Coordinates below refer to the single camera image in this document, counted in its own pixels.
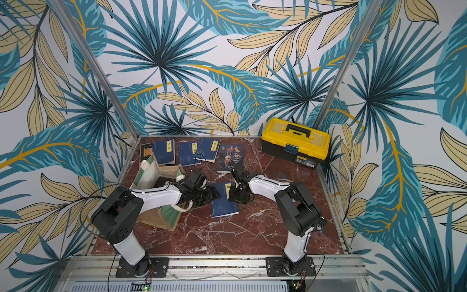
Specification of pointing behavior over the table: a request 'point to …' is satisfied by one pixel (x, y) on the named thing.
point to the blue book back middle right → (208, 149)
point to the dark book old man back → (230, 156)
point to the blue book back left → (164, 152)
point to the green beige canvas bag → (151, 174)
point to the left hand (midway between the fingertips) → (217, 200)
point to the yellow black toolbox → (295, 142)
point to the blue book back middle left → (186, 152)
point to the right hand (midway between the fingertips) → (231, 200)
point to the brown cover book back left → (146, 151)
